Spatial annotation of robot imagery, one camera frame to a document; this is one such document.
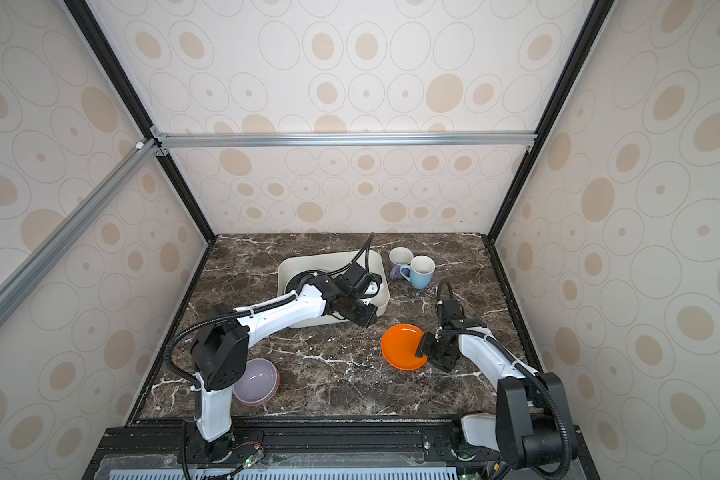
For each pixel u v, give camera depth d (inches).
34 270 22.4
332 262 43.0
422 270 38.7
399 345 35.6
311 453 28.7
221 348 19.1
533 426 16.4
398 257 41.7
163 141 35.3
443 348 28.7
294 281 40.2
